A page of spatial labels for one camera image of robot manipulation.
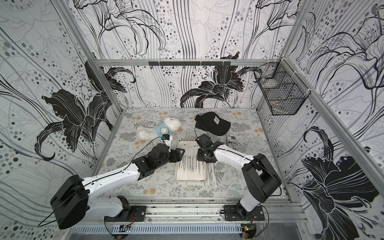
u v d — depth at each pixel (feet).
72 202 1.33
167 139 2.36
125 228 2.35
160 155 2.02
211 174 2.82
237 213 2.13
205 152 2.11
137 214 2.41
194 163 2.92
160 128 3.15
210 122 3.41
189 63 3.04
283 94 2.80
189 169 2.84
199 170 2.82
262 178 1.44
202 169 2.79
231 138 3.22
